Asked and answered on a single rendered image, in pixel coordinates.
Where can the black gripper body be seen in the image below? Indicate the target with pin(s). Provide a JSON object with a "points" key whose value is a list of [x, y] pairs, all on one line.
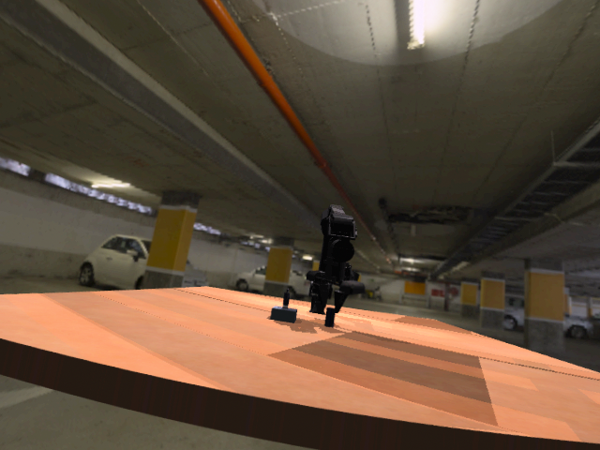
{"points": [[335, 271]]}

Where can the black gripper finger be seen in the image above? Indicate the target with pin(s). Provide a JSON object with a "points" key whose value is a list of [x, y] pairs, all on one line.
{"points": [[323, 291], [340, 298]]}

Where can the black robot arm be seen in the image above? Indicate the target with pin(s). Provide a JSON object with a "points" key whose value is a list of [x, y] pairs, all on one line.
{"points": [[336, 229]]}

